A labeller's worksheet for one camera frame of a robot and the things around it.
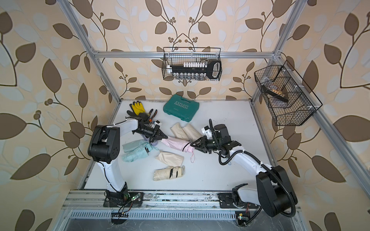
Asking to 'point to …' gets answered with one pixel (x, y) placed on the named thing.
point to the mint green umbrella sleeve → (131, 145)
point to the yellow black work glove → (138, 109)
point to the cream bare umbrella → (168, 172)
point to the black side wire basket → (289, 100)
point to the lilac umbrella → (148, 139)
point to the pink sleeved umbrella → (184, 146)
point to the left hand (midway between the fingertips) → (164, 135)
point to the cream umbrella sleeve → (170, 158)
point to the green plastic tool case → (181, 108)
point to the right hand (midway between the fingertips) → (192, 146)
